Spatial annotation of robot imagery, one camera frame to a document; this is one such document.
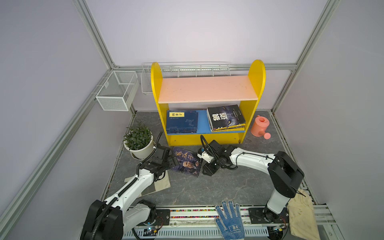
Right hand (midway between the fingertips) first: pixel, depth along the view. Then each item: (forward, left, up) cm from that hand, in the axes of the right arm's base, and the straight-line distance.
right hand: (206, 170), depth 87 cm
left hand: (+3, +21, +4) cm, 21 cm away
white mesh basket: (+44, +59, +22) cm, 77 cm away
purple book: (+6, +10, -1) cm, 12 cm away
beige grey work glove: (-8, +29, -2) cm, 31 cm away
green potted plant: (+14, +40, +15) cm, 45 cm away
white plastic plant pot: (+6, +36, +10) cm, 38 cm away
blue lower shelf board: (+24, +2, +11) cm, 27 cm away
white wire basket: (+52, +14, +34) cm, 64 cm away
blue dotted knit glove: (-28, -12, -3) cm, 31 cm away
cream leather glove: (-25, -47, -4) cm, 53 cm away
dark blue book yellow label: (+24, +15, +17) cm, 32 cm away
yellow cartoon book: (+21, -19, +13) cm, 31 cm away
